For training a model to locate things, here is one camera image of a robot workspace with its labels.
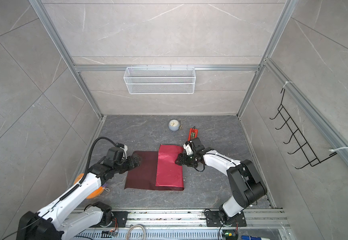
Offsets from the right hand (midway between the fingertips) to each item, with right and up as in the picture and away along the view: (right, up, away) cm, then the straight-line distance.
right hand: (181, 161), depth 90 cm
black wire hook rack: (+52, +8, -31) cm, 61 cm away
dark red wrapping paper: (-13, -4, -6) cm, 15 cm away
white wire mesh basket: (-14, +54, +11) cm, 57 cm away
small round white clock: (-5, +23, +20) cm, 31 cm away
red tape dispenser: (+9, +17, +11) cm, 22 cm away
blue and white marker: (+31, -30, -22) cm, 49 cm away
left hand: (-25, +4, -7) cm, 26 cm away
